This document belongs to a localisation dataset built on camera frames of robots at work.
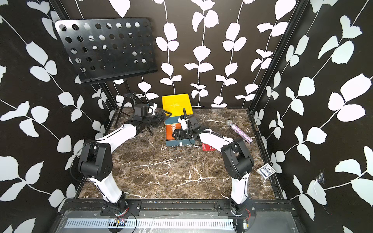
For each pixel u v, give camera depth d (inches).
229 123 42.3
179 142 34.6
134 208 28.9
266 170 33.8
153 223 27.7
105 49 26.8
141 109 28.1
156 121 32.0
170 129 38.6
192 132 28.4
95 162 19.0
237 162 19.6
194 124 28.9
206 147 38.6
